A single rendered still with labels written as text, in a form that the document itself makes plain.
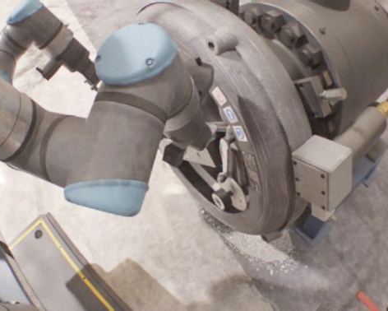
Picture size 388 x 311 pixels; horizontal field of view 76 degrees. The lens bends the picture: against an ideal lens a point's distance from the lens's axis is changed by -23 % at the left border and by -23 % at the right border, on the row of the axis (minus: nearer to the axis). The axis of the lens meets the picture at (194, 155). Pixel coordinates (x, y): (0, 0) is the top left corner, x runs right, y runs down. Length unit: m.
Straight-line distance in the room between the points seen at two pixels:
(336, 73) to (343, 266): 0.86
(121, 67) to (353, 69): 0.73
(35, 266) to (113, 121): 0.91
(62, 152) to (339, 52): 0.76
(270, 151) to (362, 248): 0.98
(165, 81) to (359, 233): 1.28
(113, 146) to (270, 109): 0.33
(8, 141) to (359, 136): 0.61
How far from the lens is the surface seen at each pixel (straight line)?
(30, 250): 1.19
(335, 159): 0.54
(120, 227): 1.43
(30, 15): 0.71
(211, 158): 0.73
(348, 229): 1.46
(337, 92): 0.55
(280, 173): 0.60
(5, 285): 0.68
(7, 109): 0.33
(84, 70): 0.78
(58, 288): 1.07
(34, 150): 0.36
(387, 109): 0.79
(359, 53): 0.98
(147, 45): 0.32
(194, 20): 0.62
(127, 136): 0.30
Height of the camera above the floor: 1.23
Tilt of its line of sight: 51 degrees down
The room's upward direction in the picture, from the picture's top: 8 degrees counter-clockwise
